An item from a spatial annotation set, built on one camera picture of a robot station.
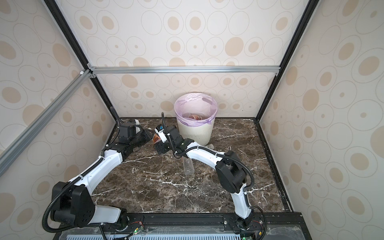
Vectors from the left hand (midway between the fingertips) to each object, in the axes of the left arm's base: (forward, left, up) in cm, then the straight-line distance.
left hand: (157, 129), depth 82 cm
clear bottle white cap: (-9, -16, -26) cm, 32 cm away
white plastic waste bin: (+2, -25, -8) cm, 26 cm away
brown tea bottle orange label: (-4, 0, -2) cm, 5 cm away
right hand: (-4, 0, -7) cm, 8 cm away
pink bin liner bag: (+21, -21, -5) cm, 30 cm away
